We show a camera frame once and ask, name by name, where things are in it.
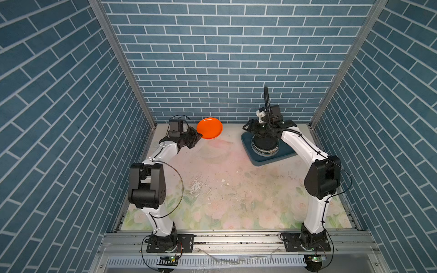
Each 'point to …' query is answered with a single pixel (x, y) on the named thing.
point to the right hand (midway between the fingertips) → (245, 127)
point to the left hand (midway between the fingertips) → (204, 132)
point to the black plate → (265, 143)
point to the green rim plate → (264, 153)
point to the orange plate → (209, 128)
